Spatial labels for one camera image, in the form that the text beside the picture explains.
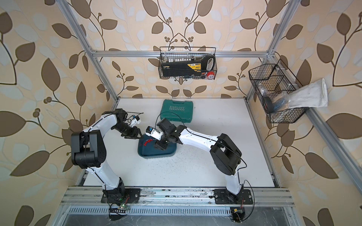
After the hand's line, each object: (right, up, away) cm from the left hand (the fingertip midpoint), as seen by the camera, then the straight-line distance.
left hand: (138, 136), depth 90 cm
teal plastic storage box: (+4, -9, +2) cm, 10 cm away
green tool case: (+26, +16, +16) cm, 35 cm away
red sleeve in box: (+5, -4, +4) cm, 8 cm away
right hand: (+13, -2, -5) cm, 14 cm away
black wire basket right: (+84, +34, -4) cm, 91 cm away
